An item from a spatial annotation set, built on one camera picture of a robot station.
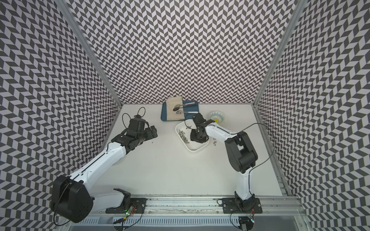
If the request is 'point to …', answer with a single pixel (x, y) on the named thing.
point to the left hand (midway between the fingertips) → (150, 133)
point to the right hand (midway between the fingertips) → (193, 141)
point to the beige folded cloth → (171, 102)
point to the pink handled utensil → (190, 103)
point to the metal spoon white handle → (180, 112)
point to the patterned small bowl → (217, 116)
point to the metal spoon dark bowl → (176, 109)
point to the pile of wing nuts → (182, 135)
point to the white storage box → (183, 129)
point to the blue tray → (191, 108)
